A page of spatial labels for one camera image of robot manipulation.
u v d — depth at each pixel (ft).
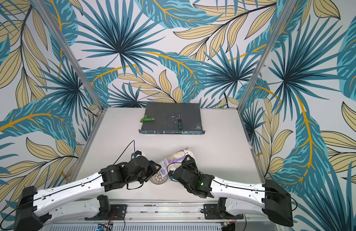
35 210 1.29
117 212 2.40
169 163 2.50
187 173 1.89
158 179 2.74
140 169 1.78
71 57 2.84
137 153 2.26
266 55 2.81
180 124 3.39
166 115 3.63
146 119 3.48
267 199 1.38
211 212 2.32
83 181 1.56
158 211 2.46
